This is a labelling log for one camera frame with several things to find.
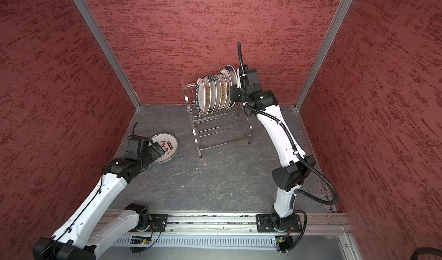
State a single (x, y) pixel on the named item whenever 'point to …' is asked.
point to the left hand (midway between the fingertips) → (154, 155)
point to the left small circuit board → (138, 240)
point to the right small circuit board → (285, 243)
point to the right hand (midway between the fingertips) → (234, 93)
